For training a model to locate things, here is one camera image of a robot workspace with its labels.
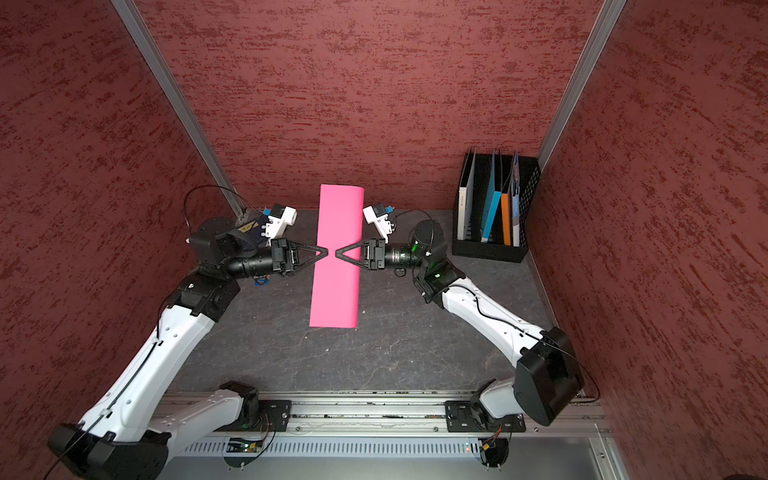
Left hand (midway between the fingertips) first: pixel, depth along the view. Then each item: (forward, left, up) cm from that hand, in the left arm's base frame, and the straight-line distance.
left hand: (323, 261), depth 59 cm
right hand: (+1, -3, -2) cm, 4 cm away
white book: (+32, -35, -10) cm, 49 cm away
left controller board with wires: (-30, +23, -41) cm, 56 cm away
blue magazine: (+34, -51, -10) cm, 62 cm away
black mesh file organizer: (+33, -53, -39) cm, 74 cm away
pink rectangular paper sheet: (-6, -3, -5) cm, 8 cm away
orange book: (+30, -50, -18) cm, 61 cm away
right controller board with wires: (-29, -39, -37) cm, 61 cm away
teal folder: (+30, -44, -11) cm, 55 cm away
